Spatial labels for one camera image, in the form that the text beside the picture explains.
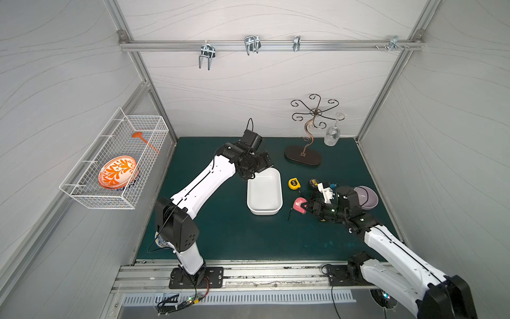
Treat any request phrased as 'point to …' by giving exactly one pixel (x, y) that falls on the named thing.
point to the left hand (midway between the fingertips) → (265, 168)
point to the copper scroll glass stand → (314, 110)
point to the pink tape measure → (296, 205)
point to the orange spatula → (138, 135)
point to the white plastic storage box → (264, 192)
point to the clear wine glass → (332, 135)
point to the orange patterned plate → (117, 171)
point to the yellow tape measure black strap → (293, 183)
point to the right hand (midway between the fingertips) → (303, 208)
